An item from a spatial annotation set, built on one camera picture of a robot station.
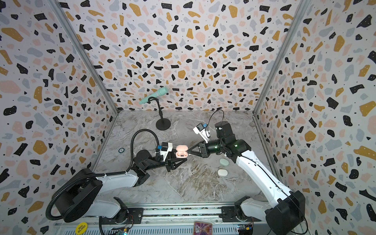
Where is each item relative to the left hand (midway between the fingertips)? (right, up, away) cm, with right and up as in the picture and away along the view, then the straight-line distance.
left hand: (187, 155), depth 70 cm
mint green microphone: (-17, +35, +17) cm, 42 cm away
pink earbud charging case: (-3, +1, +1) cm, 3 cm away
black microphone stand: (-22, +15, +43) cm, 50 cm away
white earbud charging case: (+20, -14, +18) cm, 30 cm away
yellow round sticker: (-51, -35, 0) cm, 61 cm away
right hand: (+1, +3, -4) cm, 5 cm away
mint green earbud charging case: (+22, -9, +22) cm, 33 cm away
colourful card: (+8, -35, -1) cm, 35 cm away
